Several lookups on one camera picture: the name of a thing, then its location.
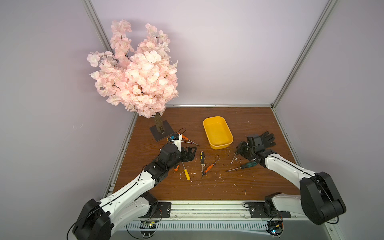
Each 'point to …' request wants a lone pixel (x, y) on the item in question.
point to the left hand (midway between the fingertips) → (193, 148)
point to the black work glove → (267, 140)
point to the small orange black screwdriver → (176, 169)
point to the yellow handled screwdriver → (187, 175)
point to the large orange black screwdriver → (185, 138)
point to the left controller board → (147, 224)
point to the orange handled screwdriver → (210, 167)
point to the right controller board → (275, 228)
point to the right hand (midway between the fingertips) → (237, 144)
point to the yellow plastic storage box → (218, 132)
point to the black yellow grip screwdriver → (202, 159)
